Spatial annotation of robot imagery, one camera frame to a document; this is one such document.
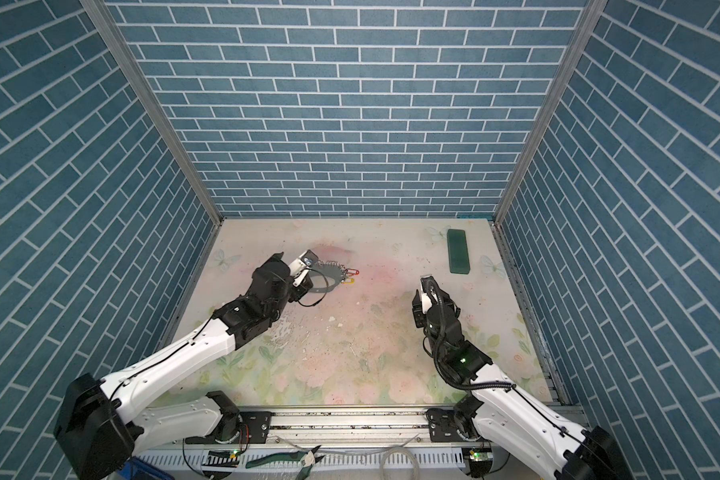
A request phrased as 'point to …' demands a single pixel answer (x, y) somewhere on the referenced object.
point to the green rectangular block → (458, 252)
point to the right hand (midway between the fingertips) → (426, 287)
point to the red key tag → (353, 272)
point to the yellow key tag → (349, 281)
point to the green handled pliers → (307, 459)
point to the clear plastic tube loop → (398, 449)
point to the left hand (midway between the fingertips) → (293, 262)
